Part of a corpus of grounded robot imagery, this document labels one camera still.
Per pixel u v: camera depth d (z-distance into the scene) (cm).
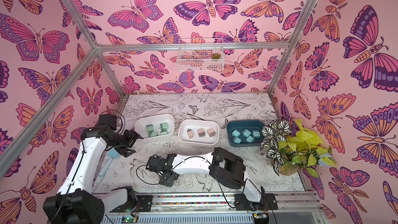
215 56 92
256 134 95
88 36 86
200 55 96
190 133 96
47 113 63
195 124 101
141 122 98
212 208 73
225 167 53
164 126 100
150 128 100
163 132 97
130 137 69
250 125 99
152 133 97
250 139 92
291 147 65
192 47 95
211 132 97
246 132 95
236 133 96
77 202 38
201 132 97
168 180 72
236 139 92
